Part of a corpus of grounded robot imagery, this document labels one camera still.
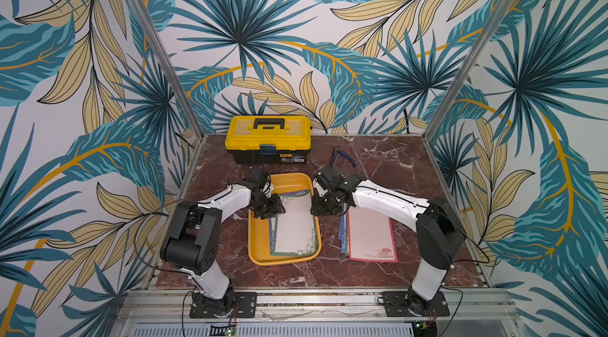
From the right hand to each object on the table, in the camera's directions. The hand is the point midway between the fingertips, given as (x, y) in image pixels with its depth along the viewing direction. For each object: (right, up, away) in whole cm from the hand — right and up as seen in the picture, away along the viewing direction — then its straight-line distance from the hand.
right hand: (314, 210), depth 86 cm
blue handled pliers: (+12, +23, +27) cm, 38 cm away
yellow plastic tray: (-20, -7, +1) cm, 22 cm away
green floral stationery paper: (-7, -9, +3) cm, 12 cm away
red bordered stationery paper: (+21, -10, +1) cm, 23 cm away
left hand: (-13, -2, +3) cm, 13 cm away
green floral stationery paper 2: (+12, -8, +2) cm, 15 cm away
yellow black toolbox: (-18, +27, +11) cm, 34 cm away
